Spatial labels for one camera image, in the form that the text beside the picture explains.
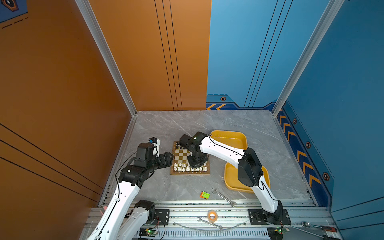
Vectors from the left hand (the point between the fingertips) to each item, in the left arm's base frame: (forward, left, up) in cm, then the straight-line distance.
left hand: (167, 155), depth 77 cm
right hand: (-2, -14, -11) cm, 18 cm away
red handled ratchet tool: (-28, -68, -14) cm, 74 cm away
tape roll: (-24, -24, -19) cm, 39 cm away
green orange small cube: (-15, -20, -15) cm, 29 cm away
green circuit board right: (-31, -54, -17) cm, 64 cm away
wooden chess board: (+2, -6, -15) cm, 16 cm away
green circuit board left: (-31, +7, -18) cm, 37 cm away
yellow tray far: (+22, -42, -16) cm, 51 cm away
